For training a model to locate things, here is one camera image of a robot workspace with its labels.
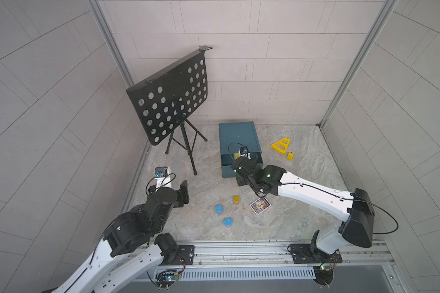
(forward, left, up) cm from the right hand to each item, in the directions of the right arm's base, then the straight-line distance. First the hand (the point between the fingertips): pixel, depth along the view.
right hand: (239, 173), depth 79 cm
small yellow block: (+17, -30, -15) cm, 38 cm away
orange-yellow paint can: (-6, +2, -13) cm, 15 cm away
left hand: (-8, +22, +9) cm, 25 cm away
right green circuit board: (-36, -29, -17) cm, 50 cm away
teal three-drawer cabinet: (+16, +2, +6) cm, 18 cm away
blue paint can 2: (-16, +6, -12) cm, 22 cm away
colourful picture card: (-10, -9, -14) cm, 19 cm away
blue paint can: (-10, +10, -13) cm, 19 cm away
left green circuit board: (-34, +30, -12) cm, 47 cm away
